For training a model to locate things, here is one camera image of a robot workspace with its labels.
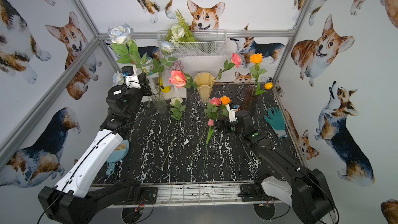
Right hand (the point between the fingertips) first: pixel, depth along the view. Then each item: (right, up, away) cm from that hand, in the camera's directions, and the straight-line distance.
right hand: (224, 116), depth 82 cm
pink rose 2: (-7, +1, +24) cm, 25 cm away
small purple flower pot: (-28, +30, +15) cm, 44 cm away
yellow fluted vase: (-11, +20, +19) cm, 30 cm away
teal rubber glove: (+34, -5, +15) cm, 38 cm away
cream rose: (-29, +4, +24) cm, 38 cm away
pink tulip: (-7, -6, +16) cm, 18 cm away
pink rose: (+6, +30, +1) cm, 31 cm away
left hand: (-37, +22, -15) cm, 46 cm away
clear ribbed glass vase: (-39, +9, +13) cm, 42 cm away
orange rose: (+18, -23, +4) cm, 30 cm away
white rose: (-53, +19, -7) cm, 57 cm away
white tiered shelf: (-34, +14, +33) cm, 49 cm away
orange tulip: (+23, +16, -2) cm, 28 cm away
